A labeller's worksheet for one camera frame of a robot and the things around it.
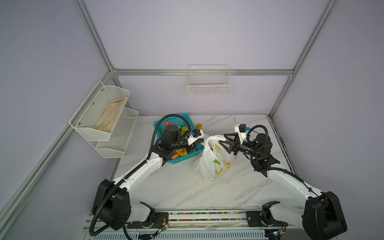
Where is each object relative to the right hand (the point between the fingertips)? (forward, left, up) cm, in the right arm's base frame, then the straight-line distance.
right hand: (222, 139), depth 74 cm
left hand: (+1, +10, -1) cm, 10 cm away
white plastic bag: (-9, +4, -6) cm, 11 cm away
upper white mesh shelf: (+9, +65, +11) cm, 66 cm away
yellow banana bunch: (+3, +22, -17) cm, 29 cm away
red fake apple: (+2, +27, -21) cm, 34 cm away
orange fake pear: (+25, +12, -19) cm, 33 cm away
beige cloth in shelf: (+8, +60, +5) cm, 61 cm away
